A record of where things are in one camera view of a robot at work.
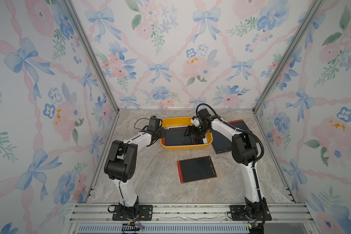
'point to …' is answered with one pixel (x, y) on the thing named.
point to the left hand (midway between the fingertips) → (163, 131)
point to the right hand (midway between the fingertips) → (188, 135)
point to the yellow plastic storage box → (180, 122)
